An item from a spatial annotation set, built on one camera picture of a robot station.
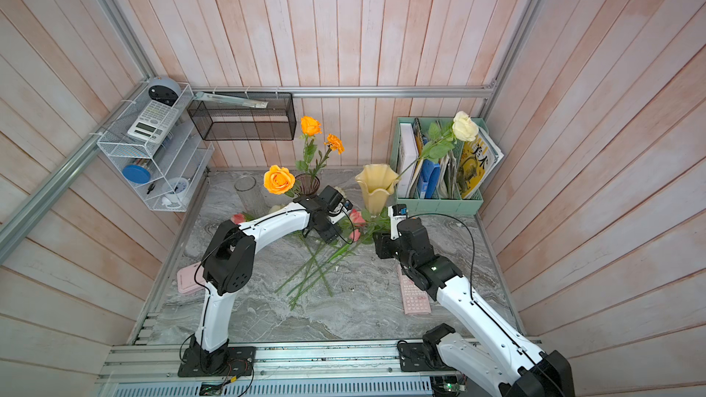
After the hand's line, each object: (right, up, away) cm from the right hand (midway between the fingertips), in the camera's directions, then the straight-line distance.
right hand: (379, 231), depth 80 cm
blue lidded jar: (-69, +17, -4) cm, 71 cm away
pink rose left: (-50, +2, +18) cm, 53 cm away
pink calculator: (+11, -22, +3) cm, 24 cm away
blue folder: (+19, +16, +15) cm, 29 cm away
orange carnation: (-14, +27, +3) cm, 30 cm away
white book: (+11, +25, +9) cm, 29 cm away
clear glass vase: (-42, +10, +10) cm, 45 cm away
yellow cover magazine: (+38, +24, +18) cm, 48 cm away
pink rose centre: (-6, +2, +18) cm, 19 cm away
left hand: (-17, -1, +16) cm, 23 cm away
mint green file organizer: (+37, +7, +21) cm, 43 cm away
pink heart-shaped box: (-60, -17, +5) cm, 63 cm away
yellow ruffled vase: (+1, +15, +15) cm, 22 cm away
